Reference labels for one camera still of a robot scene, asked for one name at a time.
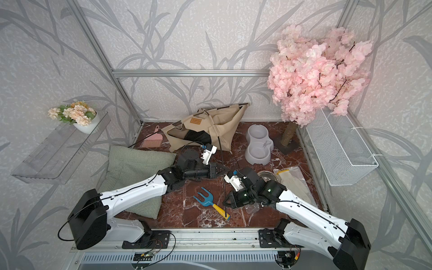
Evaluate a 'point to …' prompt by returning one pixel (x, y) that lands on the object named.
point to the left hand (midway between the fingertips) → (227, 170)
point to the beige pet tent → (219, 125)
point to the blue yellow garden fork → (208, 201)
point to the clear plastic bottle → (251, 208)
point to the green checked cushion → (127, 166)
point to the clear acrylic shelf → (59, 153)
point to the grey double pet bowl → (260, 145)
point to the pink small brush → (155, 140)
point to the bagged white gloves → (292, 179)
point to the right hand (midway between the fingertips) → (223, 203)
